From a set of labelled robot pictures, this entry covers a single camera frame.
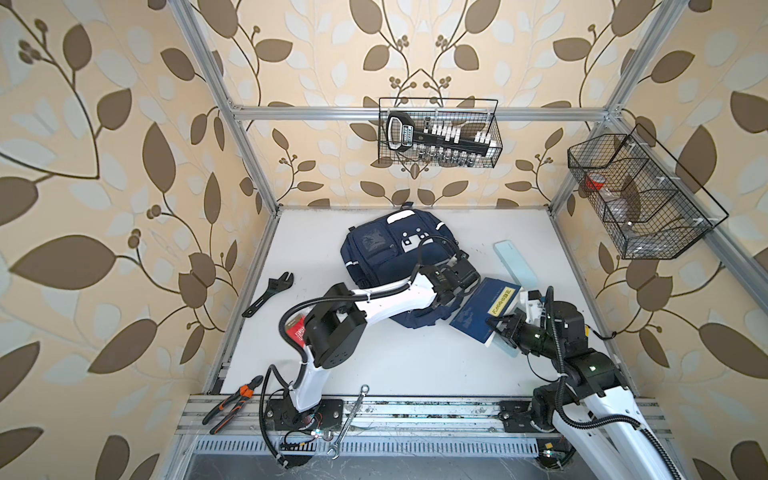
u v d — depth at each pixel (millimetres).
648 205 735
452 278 665
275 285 990
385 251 1014
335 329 487
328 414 740
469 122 930
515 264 1023
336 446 707
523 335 661
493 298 785
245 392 772
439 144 854
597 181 806
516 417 735
